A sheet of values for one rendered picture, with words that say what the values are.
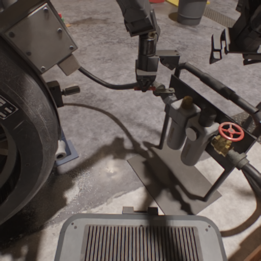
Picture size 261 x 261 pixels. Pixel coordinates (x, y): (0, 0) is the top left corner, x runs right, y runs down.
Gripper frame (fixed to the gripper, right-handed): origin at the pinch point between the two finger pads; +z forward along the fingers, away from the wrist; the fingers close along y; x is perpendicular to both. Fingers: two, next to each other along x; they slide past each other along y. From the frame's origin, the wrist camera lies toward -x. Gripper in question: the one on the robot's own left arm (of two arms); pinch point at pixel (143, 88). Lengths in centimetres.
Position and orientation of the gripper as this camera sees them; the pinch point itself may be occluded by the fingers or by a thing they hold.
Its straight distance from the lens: 75.0
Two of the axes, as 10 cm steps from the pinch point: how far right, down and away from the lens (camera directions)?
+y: -0.4, -7.5, 6.6
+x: -10.0, 0.2, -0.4
